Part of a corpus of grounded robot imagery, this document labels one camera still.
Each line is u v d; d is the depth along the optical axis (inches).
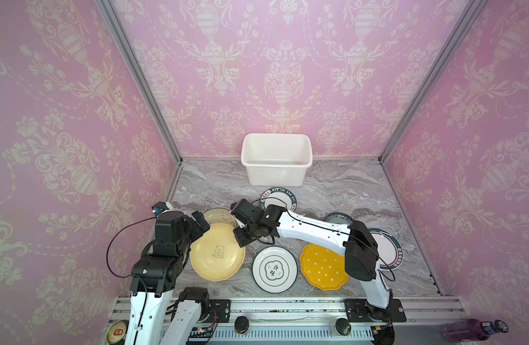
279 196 41.6
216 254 30.6
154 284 16.4
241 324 24.9
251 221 24.1
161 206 22.6
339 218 37.8
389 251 35.0
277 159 44.6
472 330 25.0
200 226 24.3
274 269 32.8
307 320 29.0
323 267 32.8
